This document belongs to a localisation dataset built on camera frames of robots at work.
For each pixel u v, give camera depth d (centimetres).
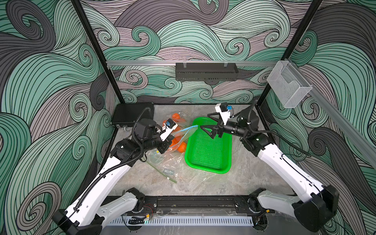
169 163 86
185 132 68
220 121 60
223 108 57
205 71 97
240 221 70
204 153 92
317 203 37
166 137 58
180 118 107
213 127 58
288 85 74
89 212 36
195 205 74
